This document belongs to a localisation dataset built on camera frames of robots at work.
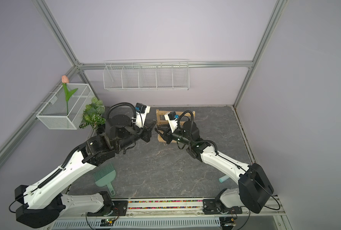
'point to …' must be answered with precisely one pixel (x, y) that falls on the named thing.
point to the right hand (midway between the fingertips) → (156, 127)
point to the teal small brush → (223, 178)
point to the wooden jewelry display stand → (180, 123)
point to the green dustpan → (103, 177)
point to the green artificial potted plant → (93, 114)
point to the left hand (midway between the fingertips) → (156, 122)
